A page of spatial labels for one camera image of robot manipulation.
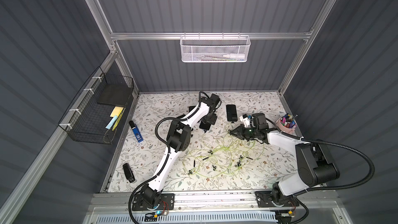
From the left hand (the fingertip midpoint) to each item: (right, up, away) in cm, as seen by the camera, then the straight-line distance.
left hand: (210, 122), depth 102 cm
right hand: (+12, -4, -13) cm, 19 cm away
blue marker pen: (-46, -6, -6) cm, 47 cm away
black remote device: (-44, -24, -23) cm, 55 cm away
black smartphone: (+16, +6, +7) cm, 18 cm away
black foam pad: (-52, +17, -19) cm, 58 cm away
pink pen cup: (+43, +1, -15) cm, 45 cm away
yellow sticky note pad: (-48, +8, -25) cm, 55 cm away
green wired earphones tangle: (+9, -18, -13) cm, 24 cm away
